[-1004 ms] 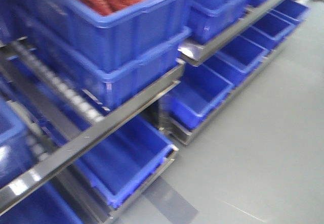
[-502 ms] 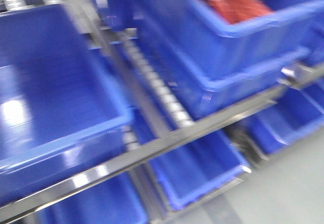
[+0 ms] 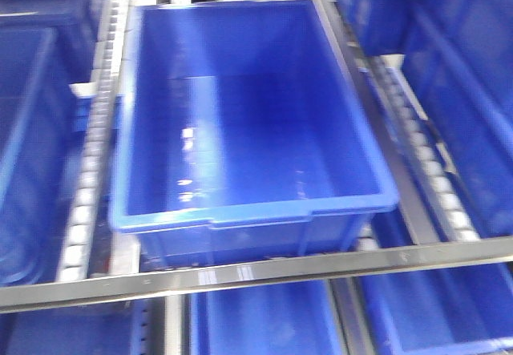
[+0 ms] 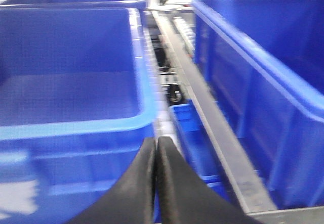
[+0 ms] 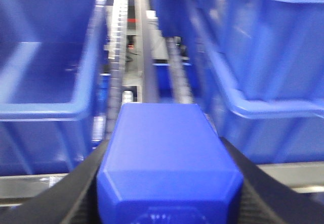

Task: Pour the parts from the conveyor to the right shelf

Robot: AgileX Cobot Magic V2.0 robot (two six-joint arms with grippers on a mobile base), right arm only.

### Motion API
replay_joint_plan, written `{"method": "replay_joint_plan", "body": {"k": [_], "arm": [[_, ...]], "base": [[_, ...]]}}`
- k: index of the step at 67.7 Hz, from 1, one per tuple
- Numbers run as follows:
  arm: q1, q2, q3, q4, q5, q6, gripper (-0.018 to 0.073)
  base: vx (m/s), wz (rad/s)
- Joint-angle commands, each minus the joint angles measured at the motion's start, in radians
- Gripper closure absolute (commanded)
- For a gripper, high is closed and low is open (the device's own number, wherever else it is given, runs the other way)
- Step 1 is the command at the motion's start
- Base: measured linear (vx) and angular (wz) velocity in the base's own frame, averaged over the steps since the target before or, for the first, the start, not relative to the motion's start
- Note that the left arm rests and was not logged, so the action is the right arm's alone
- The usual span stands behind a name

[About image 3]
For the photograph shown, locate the blue plastic bin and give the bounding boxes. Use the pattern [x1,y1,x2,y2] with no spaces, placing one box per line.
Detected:
[107,0,400,270]

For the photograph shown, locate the steel rack on castors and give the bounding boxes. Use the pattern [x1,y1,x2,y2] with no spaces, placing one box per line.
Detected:
[0,0,513,355]

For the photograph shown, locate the row of blue bins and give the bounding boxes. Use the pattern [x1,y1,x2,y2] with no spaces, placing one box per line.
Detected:
[0,0,513,355]

